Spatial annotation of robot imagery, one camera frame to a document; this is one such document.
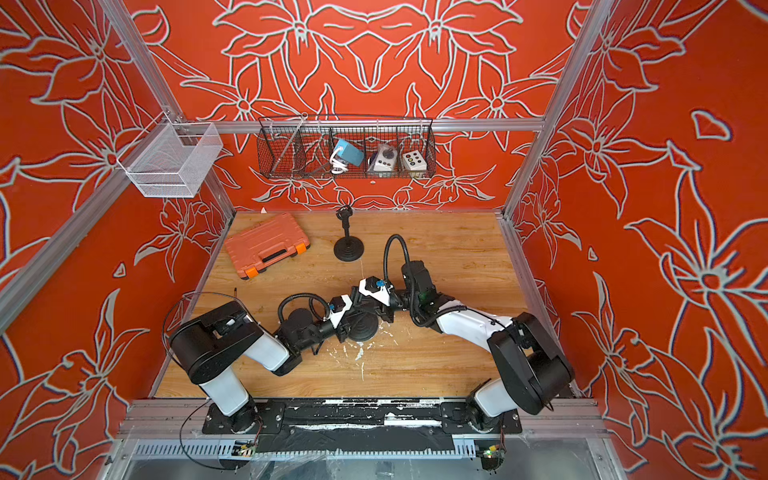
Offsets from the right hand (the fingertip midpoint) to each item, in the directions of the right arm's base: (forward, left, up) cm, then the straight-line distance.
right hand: (355, 303), depth 78 cm
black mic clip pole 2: (+28, +5, +6) cm, 29 cm away
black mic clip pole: (-2, -2, +4) cm, 5 cm away
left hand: (+1, -2, -5) cm, 5 cm away
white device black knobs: (+40, -8, +18) cm, 44 cm away
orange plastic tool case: (+27, +35, -9) cm, 45 cm away
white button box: (+43, -17, +15) cm, 48 cm away
